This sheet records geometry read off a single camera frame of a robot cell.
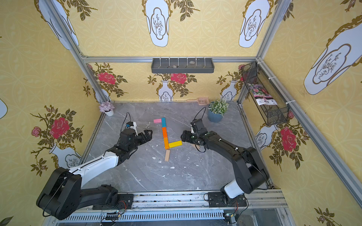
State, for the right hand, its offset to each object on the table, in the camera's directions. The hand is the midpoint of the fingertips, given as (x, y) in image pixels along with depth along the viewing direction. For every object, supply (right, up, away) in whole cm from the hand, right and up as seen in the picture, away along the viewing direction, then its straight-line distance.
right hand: (184, 138), depth 89 cm
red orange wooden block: (-14, +3, +12) cm, 19 cm away
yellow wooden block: (-7, -5, +6) cm, 10 cm away
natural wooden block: (-11, -11, +1) cm, 16 cm away
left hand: (-22, +4, -1) cm, 22 cm away
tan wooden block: (+7, -2, -10) cm, 12 cm away
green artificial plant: (+23, +21, +8) cm, 32 cm away
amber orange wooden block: (-13, -4, +6) cm, 14 cm away
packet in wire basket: (+42, +25, -13) cm, 50 cm away
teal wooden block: (-16, +9, +18) cm, 26 cm away
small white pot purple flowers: (-57, +20, +15) cm, 62 cm away
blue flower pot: (+22, +13, +14) cm, 29 cm away
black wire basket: (+53, +15, -4) cm, 56 cm away
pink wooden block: (-19, +11, +18) cm, 29 cm away
